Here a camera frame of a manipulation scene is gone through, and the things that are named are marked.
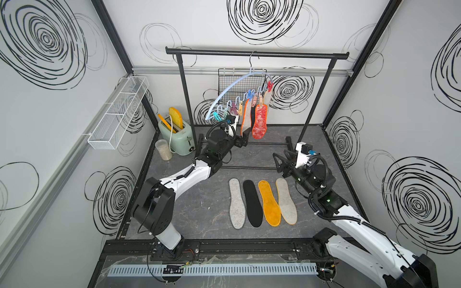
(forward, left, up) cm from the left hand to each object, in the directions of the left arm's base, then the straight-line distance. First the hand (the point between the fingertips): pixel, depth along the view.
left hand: (242, 125), depth 80 cm
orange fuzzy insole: (-27, +1, -29) cm, 40 cm away
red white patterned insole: (+6, -10, -7) cm, 13 cm away
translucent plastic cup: (+3, +43, -20) cm, 47 cm away
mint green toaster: (+5, +32, -17) cm, 37 cm away
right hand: (-15, -15, 0) cm, 21 cm away
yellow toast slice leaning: (+10, +39, -11) cm, 42 cm away
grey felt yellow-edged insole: (-26, -24, -30) cm, 46 cm away
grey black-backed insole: (-26, -7, -29) cm, 40 cm away
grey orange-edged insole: (+2, -2, 0) cm, 3 cm away
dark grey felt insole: (+6, -5, -1) cm, 8 cm away
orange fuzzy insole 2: (-29, -16, -29) cm, 43 cm away
